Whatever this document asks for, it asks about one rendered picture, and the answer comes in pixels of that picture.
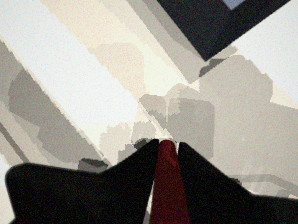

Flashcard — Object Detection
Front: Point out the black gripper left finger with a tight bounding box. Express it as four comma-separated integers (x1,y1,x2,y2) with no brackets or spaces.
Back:
5,139,159,224

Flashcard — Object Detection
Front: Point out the dark red peg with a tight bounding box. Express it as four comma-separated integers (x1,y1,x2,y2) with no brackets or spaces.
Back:
149,140,191,224

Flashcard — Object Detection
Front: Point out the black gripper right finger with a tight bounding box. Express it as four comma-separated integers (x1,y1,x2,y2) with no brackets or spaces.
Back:
177,142,298,224

